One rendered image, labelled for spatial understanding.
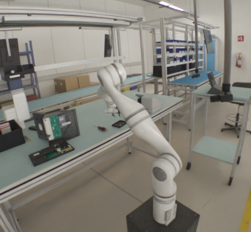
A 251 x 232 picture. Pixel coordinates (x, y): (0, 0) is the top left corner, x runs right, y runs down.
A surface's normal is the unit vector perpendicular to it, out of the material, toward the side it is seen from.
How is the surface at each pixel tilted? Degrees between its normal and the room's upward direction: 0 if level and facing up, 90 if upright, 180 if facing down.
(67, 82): 90
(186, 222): 0
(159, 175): 92
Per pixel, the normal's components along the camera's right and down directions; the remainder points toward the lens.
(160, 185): -0.65, 0.30
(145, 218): -0.08, -0.95
